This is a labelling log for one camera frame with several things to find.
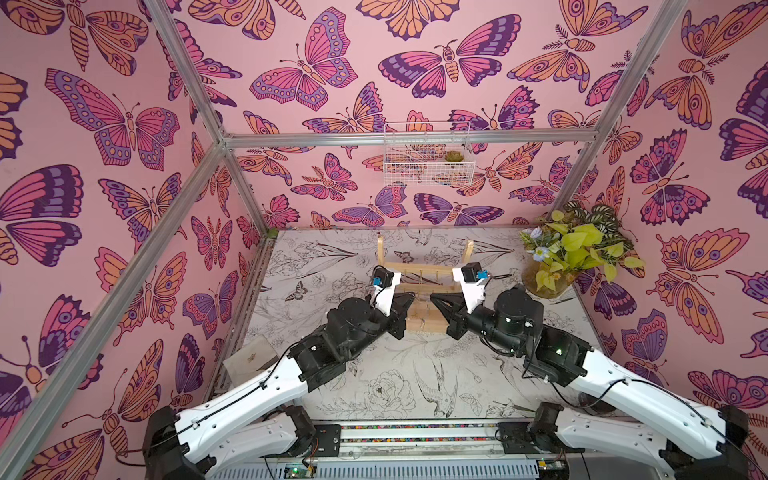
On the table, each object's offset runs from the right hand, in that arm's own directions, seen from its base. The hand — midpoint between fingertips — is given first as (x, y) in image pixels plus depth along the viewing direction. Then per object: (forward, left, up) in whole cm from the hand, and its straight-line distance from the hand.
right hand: (434, 294), depth 64 cm
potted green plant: (+23, -41, -9) cm, 48 cm away
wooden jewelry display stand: (-2, +2, -6) cm, 6 cm away
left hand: (+1, +4, -2) cm, 4 cm away
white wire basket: (+52, -1, +2) cm, 52 cm away
